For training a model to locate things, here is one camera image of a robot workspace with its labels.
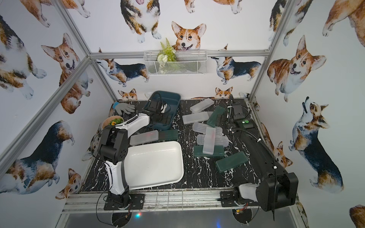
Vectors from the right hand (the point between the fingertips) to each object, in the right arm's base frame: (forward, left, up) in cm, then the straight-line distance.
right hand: (222, 119), depth 81 cm
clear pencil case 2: (+17, +15, -20) cm, 30 cm away
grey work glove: (+27, +70, -19) cm, 77 cm away
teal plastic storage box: (+8, +36, +3) cm, 37 cm away
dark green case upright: (+16, 0, -17) cm, 23 cm away
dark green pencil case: (+3, +35, -21) cm, 41 cm away
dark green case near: (-17, -6, -21) cm, 27 cm away
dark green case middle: (-10, +1, -20) cm, 22 cm away
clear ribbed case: (-1, -1, -23) cm, 23 cm away
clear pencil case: (+28, +10, -20) cm, 36 cm away
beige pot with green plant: (+6, +69, -8) cm, 70 cm away
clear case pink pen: (-3, +7, -19) cm, 20 cm away
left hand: (+14, +36, -12) cm, 40 cm away
